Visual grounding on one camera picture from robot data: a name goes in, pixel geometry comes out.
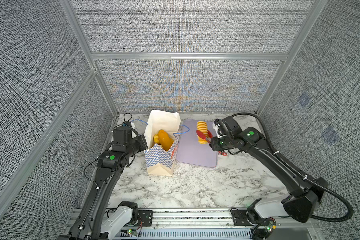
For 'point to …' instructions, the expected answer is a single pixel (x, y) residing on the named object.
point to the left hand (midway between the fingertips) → (146, 139)
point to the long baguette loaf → (165, 140)
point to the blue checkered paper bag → (159, 161)
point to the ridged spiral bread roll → (202, 126)
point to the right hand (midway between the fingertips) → (213, 142)
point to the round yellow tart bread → (156, 139)
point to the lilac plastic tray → (189, 151)
